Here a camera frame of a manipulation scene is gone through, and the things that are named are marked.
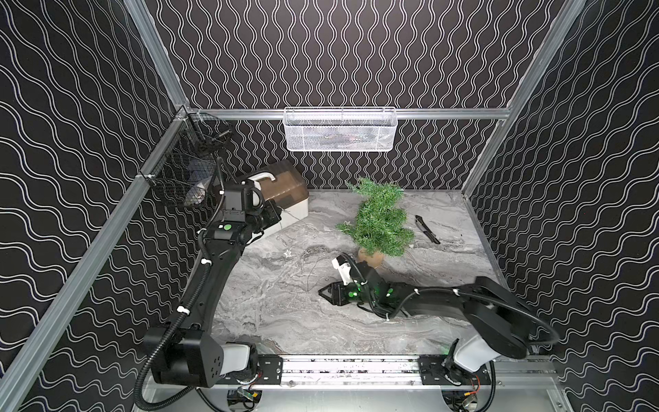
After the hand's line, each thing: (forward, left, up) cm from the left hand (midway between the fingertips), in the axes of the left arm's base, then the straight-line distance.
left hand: (280, 203), depth 77 cm
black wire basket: (+18, +40, -4) cm, 44 cm away
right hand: (-18, -14, -20) cm, 31 cm away
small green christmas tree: (-5, -29, 0) cm, 30 cm away
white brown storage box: (+19, +4, -10) cm, 22 cm away
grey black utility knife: (+15, -54, -28) cm, 63 cm away
